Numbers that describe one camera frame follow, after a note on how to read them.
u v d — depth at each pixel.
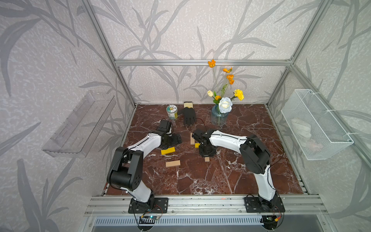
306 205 0.75
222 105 0.76
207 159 0.89
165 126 0.75
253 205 0.73
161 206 0.73
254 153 0.53
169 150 0.93
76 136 0.67
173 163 0.87
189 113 1.18
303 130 0.76
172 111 1.05
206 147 0.76
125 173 0.45
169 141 0.80
